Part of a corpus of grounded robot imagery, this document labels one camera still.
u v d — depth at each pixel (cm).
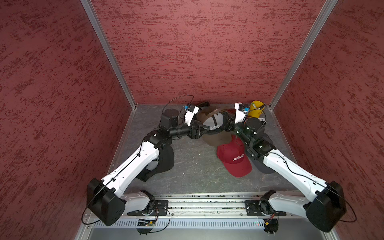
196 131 61
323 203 38
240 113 62
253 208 74
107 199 37
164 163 87
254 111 107
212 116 69
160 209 73
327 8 71
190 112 61
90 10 72
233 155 85
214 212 73
